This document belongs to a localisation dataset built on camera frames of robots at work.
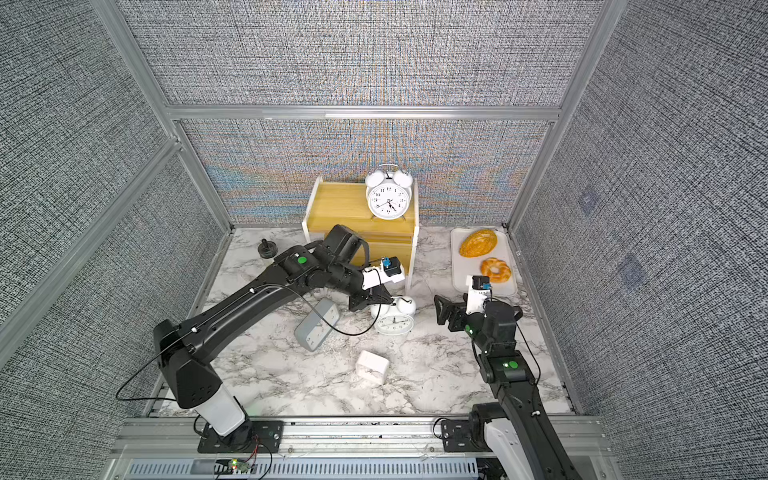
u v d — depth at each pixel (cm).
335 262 56
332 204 78
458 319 69
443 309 70
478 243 108
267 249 100
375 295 62
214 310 46
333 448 73
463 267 107
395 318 74
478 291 66
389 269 59
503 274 104
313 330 83
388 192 70
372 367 78
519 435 51
